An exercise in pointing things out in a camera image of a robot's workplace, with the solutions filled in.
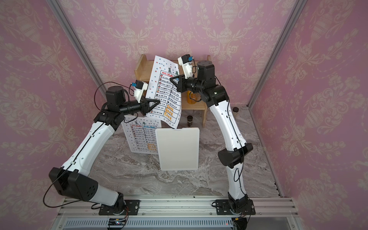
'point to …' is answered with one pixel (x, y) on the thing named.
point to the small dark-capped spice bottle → (189, 120)
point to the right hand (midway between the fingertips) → (171, 78)
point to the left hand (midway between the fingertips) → (158, 102)
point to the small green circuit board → (116, 221)
